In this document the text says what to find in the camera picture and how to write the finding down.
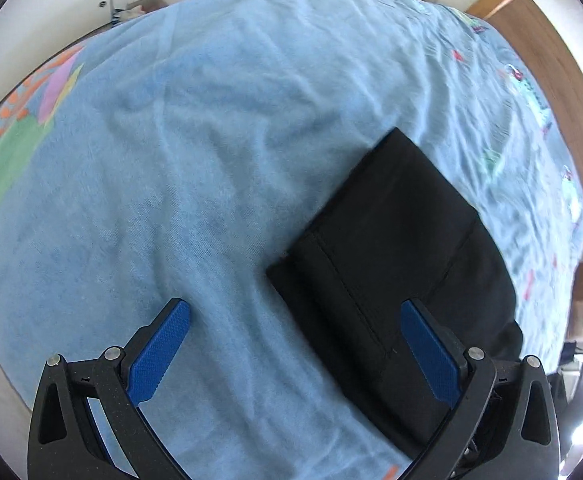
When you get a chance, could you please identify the black pants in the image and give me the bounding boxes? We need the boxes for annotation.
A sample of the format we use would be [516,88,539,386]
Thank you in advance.
[265,127,523,461]

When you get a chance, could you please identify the wooden headboard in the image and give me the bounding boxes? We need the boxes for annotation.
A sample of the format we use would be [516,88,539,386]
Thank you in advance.
[464,0,583,217]

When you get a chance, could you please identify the small plush toy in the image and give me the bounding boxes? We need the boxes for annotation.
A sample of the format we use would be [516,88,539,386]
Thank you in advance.
[112,3,148,24]

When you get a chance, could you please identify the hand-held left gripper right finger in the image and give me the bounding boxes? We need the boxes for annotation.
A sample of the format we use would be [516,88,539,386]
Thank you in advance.
[400,299,562,480]

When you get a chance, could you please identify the blue printed bed blanket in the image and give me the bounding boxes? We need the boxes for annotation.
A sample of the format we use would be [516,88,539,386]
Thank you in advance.
[0,0,583,480]

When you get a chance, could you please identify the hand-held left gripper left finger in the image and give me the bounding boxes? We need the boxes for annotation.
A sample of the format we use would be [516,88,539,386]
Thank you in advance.
[28,297,192,480]

